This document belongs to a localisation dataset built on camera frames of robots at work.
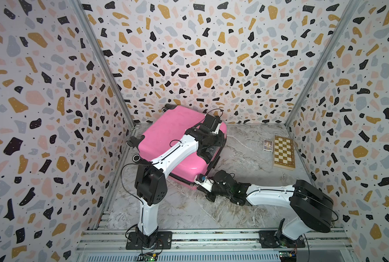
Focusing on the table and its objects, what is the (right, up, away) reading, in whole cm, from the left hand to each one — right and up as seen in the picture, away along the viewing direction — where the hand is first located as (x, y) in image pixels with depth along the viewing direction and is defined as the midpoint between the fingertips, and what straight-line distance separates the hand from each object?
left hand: (224, 138), depth 85 cm
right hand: (-13, -25, -4) cm, 28 cm away
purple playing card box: (+32, -5, +24) cm, 41 cm away
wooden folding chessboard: (+40, -11, +17) cm, 45 cm away
